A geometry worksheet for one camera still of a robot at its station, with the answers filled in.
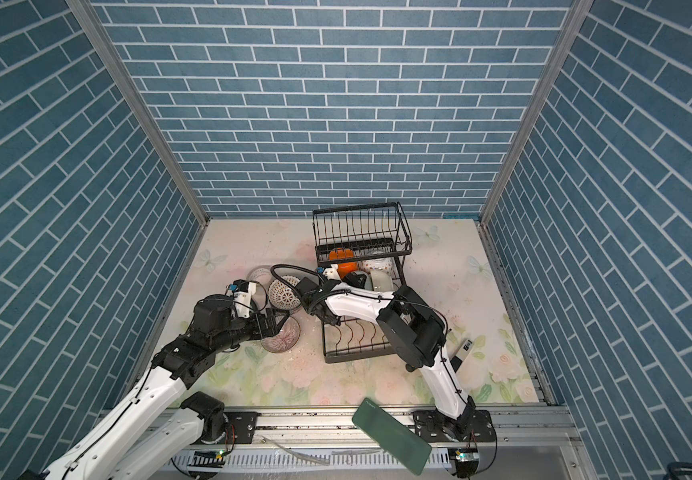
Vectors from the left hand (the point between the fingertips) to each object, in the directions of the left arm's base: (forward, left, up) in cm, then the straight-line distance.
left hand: (279, 315), depth 77 cm
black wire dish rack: (+33, -24, -11) cm, 43 cm away
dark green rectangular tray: (-25, -29, -14) cm, 41 cm away
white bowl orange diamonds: (+22, -28, -7) cm, 36 cm away
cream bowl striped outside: (+13, -28, -4) cm, 31 cm away
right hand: (+14, -22, -5) cm, 27 cm away
